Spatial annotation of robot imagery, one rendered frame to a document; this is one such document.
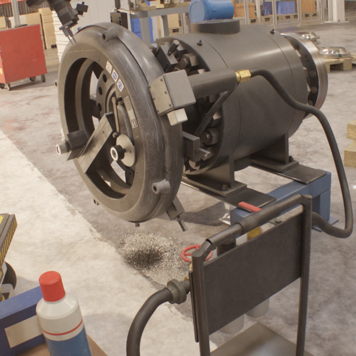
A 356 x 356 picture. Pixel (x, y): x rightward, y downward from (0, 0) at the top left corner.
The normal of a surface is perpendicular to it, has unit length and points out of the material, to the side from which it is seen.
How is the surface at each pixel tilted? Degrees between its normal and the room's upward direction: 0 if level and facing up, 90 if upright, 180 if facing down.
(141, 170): 90
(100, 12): 90
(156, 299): 45
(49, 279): 0
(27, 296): 13
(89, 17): 90
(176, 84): 68
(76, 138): 52
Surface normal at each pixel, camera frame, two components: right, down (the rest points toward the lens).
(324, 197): 0.60, 0.23
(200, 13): -0.80, 0.29
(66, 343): 0.27, 0.33
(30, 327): 0.60, 0.44
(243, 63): 0.42, -0.37
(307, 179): -0.10, -0.93
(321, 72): 0.56, 0.03
